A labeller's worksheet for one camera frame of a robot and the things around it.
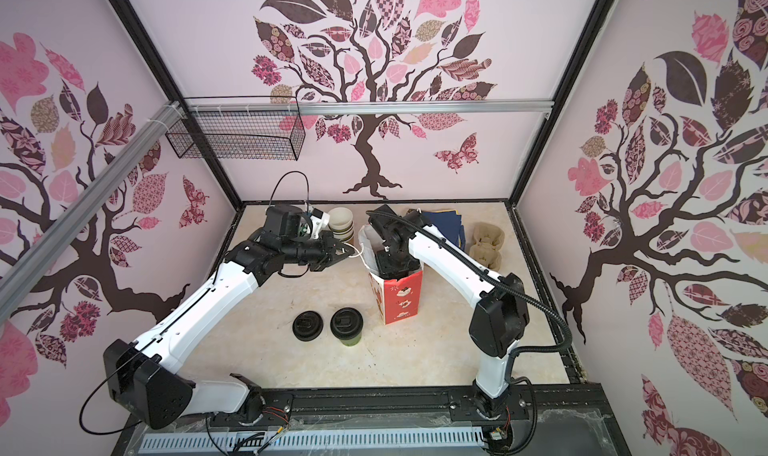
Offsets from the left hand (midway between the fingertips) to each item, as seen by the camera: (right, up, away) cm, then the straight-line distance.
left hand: (354, 255), depth 72 cm
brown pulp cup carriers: (+43, +1, +30) cm, 52 cm away
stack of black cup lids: (-16, -22, +13) cm, 30 cm away
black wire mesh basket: (-53, +46, +50) cm, 86 cm away
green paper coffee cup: (-2, -25, +8) cm, 26 cm away
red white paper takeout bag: (+10, -12, +3) cm, 16 cm away
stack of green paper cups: (-7, +8, +21) cm, 23 cm away
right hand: (+10, -4, +11) cm, 15 cm away
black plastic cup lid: (-3, -18, +4) cm, 19 cm away
